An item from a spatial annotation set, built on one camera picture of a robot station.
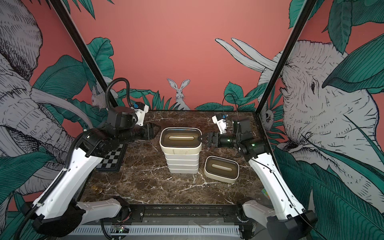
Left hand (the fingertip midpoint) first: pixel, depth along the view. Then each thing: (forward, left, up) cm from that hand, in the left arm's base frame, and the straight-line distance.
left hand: (158, 126), depth 64 cm
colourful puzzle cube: (-20, -53, -34) cm, 66 cm away
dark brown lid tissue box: (-3, -9, -8) cm, 12 cm away
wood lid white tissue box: (-7, -10, -15) cm, 19 cm away
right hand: (-4, -20, -4) cm, 20 cm away
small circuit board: (-34, +21, -36) cm, 54 cm away
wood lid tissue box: (-8, -9, -27) cm, 29 cm away
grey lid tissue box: (-7, -9, -24) cm, 26 cm away
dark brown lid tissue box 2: (-8, -31, -32) cm, 46 cm away
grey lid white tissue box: (-7, -10, -35) cm, 37 cm away
